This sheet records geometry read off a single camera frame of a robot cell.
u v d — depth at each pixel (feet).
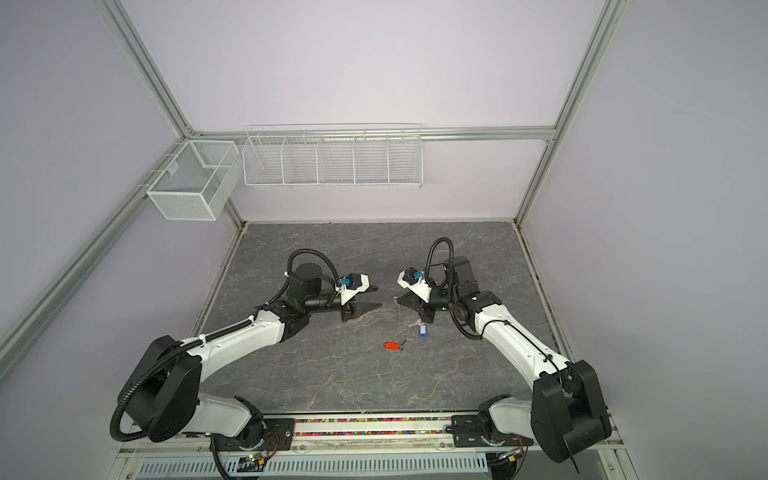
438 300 2.28
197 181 3.18
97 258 2.09
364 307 2.32
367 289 2.22
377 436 2.47
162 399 1.37
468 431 2.42
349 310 2.29
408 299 2.48
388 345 2.91
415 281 2.23
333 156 3.24
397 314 3.27
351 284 2.14
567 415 1.34
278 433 2.42
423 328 3.00
